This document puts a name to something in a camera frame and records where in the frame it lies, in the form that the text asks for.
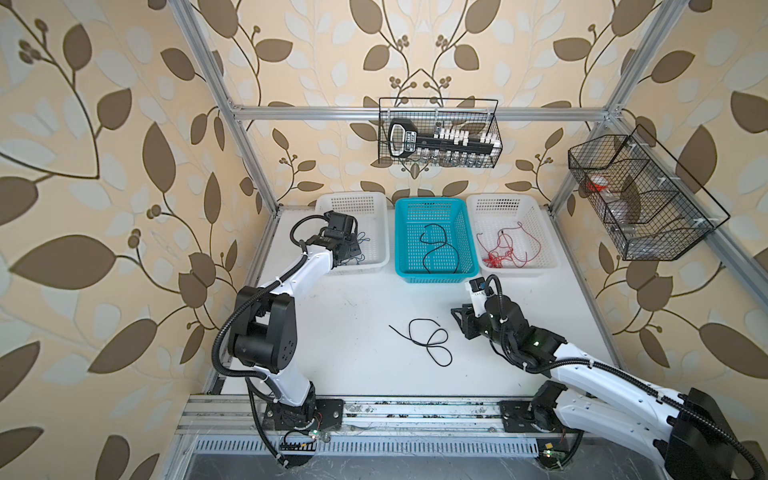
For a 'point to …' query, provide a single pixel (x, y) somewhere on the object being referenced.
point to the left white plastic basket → (371, 210)
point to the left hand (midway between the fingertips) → (343, 242)
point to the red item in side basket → (597, 183)
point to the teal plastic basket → (434, 241)
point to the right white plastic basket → (511, 235)
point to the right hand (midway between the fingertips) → (457, 309)
